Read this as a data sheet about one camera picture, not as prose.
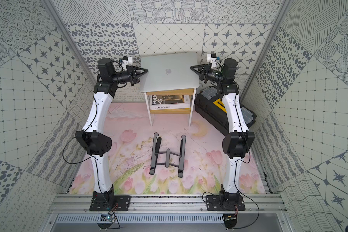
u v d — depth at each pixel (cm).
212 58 70
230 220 72
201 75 68
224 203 67
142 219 70
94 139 54
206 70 66
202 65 69
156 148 87
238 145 54
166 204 75
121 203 73
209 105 98
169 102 92
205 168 86
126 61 73
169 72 73
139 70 73
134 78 69
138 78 73
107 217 70
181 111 94
